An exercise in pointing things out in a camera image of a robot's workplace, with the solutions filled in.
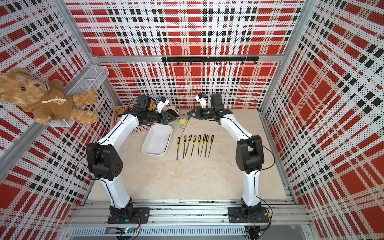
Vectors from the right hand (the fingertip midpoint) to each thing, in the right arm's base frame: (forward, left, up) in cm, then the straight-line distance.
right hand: (190, 113), depth 85 cm
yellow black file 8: (-4, -10, -25) cm, 28 cm away
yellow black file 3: (-4, +6, -25) cm, 26 cm away
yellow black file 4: (-4, +3, -25) cm, 26 cm away
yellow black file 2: (-5, +10, -25) cm, 28 cm away
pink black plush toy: (+18, +15, -15) cm, 28 cm away
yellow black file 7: (-4, -7, -25) cm, 26 cm away
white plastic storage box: (-3, +26, -27) cm, 37 cm away
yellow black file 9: (-4, -13, -26) cm, 29 cm away
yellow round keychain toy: (+13, +9, -23) cm, 28 cm away
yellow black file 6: (-2, -4, -26) cm, 26 cm away
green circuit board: (-54, +30, -23) cm, 66 cm away
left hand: (-1, +9, -3) cm, 10 cm away
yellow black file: (-4, +2, -3) cm, 5 cm away
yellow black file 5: (-4, -1, -25) cm, 25 cm away
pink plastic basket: (+19, +59, -18) cm, 65 cm away
